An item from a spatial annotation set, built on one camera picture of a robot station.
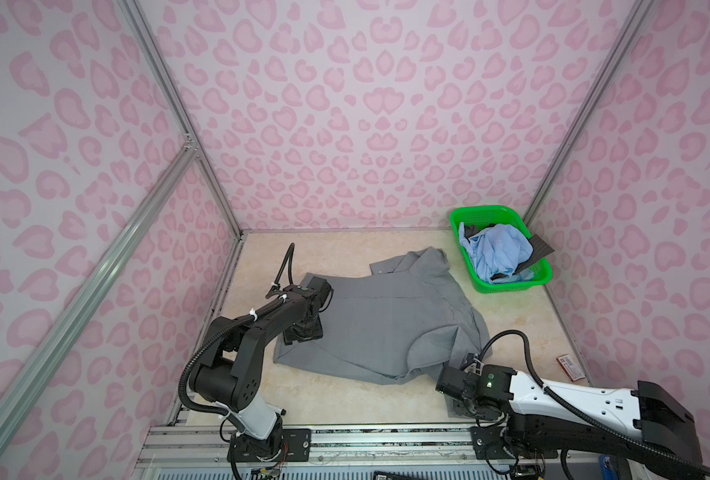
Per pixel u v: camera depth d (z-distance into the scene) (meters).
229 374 0.46
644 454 0.40
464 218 1.11
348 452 0.73
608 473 0.68
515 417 0.67
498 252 0.94
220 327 0.48
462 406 0.71
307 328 0.71
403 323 0.94
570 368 0.84
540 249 0.99
